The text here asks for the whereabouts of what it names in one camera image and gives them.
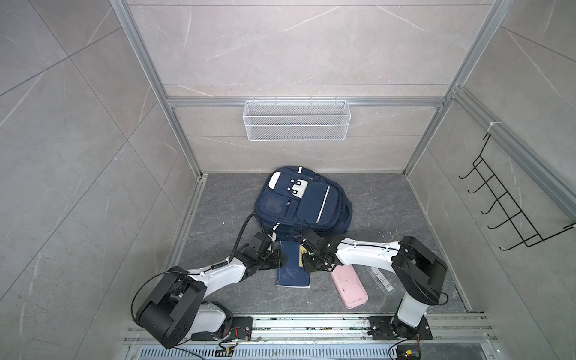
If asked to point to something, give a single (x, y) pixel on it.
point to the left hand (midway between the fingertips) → (286, 254)
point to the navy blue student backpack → (294, 198)
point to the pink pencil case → (349, 286)
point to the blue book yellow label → (295, 274)
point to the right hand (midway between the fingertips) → (305, 265)
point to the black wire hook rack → (497, 193)
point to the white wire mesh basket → (296, 120)
